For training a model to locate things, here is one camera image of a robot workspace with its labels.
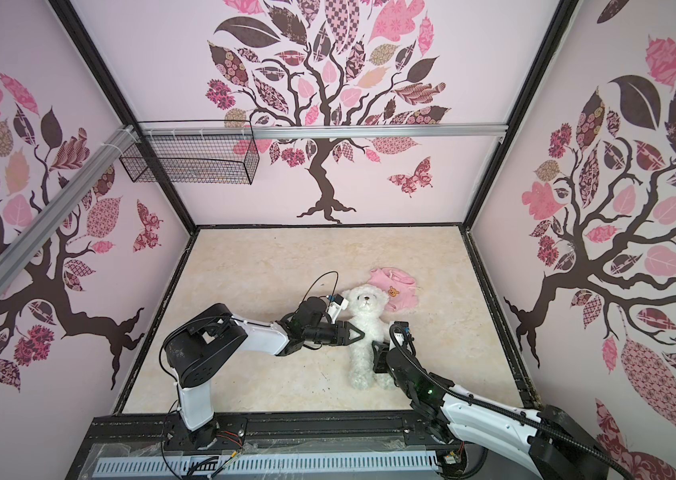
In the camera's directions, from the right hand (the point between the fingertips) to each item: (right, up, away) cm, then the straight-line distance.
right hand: (374, 341), depth 85 cm
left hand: (-4, 0, +1) cm, 4 cm away
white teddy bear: (-2, +10, +1) cm, 10 cm away
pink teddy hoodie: (+10, +15, +16) cm, 24 cm away
